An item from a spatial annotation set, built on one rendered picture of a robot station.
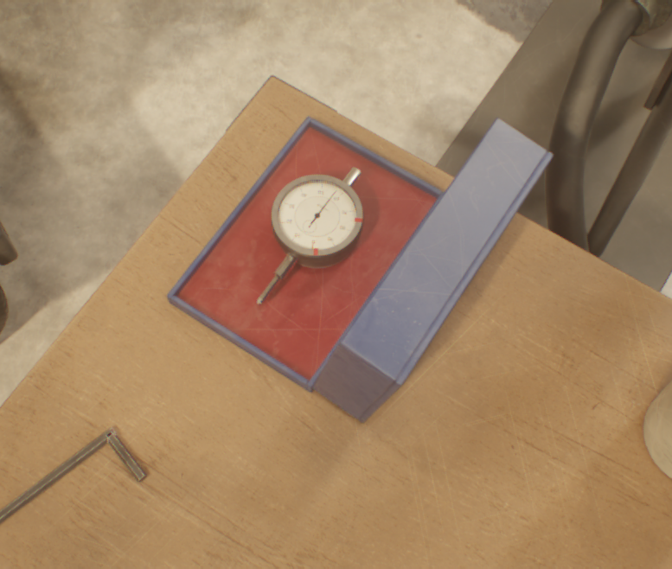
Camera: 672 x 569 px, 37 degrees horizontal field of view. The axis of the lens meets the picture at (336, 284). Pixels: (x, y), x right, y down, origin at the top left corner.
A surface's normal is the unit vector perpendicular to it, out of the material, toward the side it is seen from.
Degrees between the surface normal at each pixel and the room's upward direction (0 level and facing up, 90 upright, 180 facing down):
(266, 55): 0
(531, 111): 0
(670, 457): 90
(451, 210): 11
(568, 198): 54
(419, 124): 0
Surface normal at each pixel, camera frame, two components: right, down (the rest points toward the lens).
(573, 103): -0.49, 0.04
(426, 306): 0.15, -0.30
